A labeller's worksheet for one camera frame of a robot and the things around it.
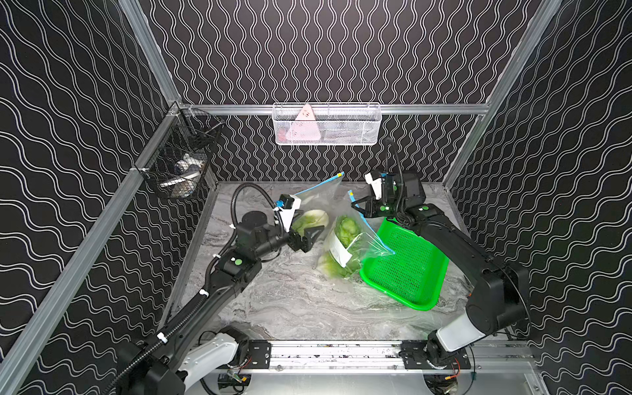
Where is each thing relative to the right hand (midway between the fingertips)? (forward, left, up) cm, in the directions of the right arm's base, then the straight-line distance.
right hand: (352, 203), depth 82 cm
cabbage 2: (-4, +2, -9) cm, 10 cm away
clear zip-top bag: (+12, +12, -14) cm, 22 cm away
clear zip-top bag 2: (-13, +1, -5) cm, 14 cm away
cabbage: (+2, +15, -12) cm, 19 cm away
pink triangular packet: (+27, +17, +12) cm, 34 cm away
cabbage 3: (-18, +6, -13) cm, 22 cm away
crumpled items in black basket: (+10, +57, +5) cm, 58 cm away
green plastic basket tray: (-10, -22, -24) cm, 34 cm away
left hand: (-11, +13, +7) cm, 19 cm away
